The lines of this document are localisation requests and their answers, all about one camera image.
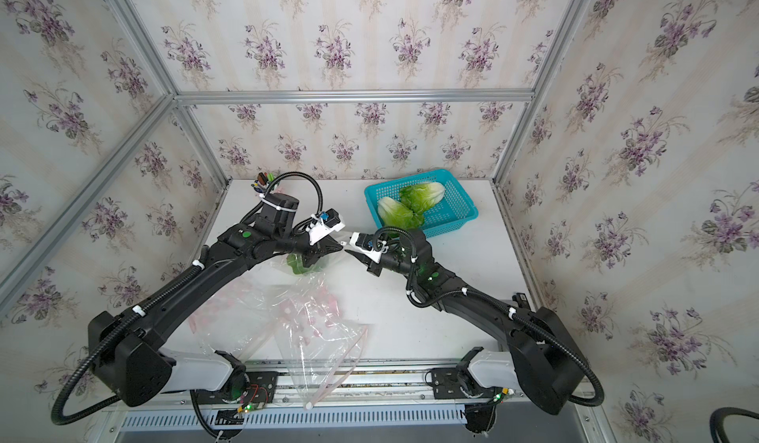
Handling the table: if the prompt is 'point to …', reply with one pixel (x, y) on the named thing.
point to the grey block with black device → (522, 300)
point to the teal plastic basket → (453, 210)
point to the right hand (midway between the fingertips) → (357, 241)
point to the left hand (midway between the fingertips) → (340, 244)
